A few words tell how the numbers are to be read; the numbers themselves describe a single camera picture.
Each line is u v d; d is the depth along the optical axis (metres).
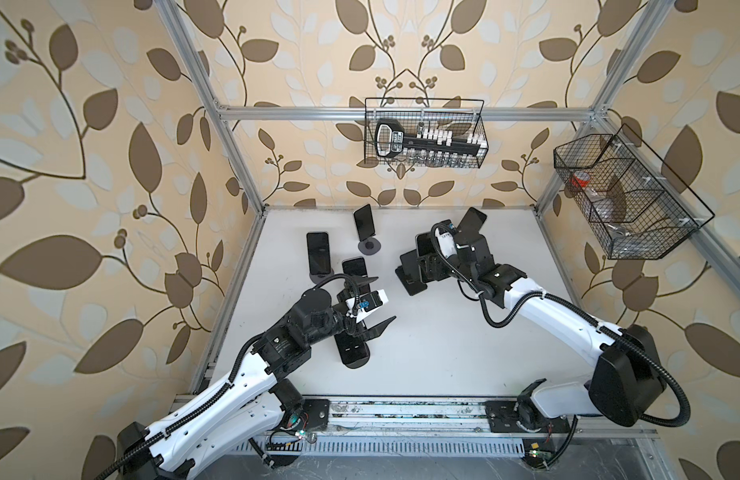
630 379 0.41
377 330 0.61
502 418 0.73
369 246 1.09
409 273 0.92
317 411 0.75
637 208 0.73
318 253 0.94
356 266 0.88
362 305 0.55
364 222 1.16
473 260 0.62
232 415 0.46
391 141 0.85
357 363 0.79
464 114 0.91
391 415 0.75
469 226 1.00
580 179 0.87
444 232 0.71
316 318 0.52
